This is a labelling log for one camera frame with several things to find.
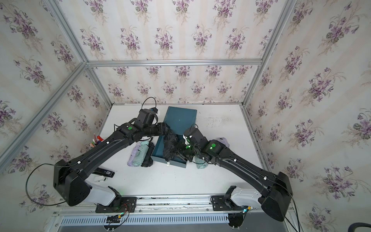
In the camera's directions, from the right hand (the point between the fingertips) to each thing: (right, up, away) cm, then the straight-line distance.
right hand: (172, 153), depth 69 cm
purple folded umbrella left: (-26, -5, +19) cm, 32 cm away
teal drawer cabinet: (+3, +16, +13) cm, 21 cm away
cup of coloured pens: (-48, +3, +17) cm, 51 cm away
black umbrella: (-1, +4, +4) cm, 6 cm away
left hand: (-3, +11, +10) cm, 15 cm away
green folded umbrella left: (-20, -4, +16) cm, 26 cm away
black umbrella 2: (-16, -9, +15) cm, 23 cm away
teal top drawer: (-8, -2, +7) cm, 11 cm away
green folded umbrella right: (+16, -10, +14) cm, 24 cm away
